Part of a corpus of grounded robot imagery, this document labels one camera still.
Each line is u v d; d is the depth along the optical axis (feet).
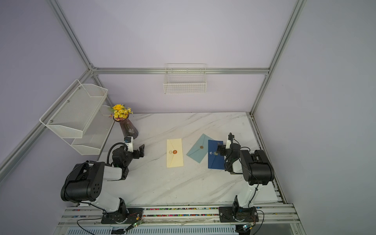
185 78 3.16
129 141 2.65
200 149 3.25
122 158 2.41
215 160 3.06
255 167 1.63
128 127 3.14
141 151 2.83
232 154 2.50
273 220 2.47
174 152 3.21
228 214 2.41
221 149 2.91
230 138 2.82
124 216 2.22
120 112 2.84
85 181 1.51
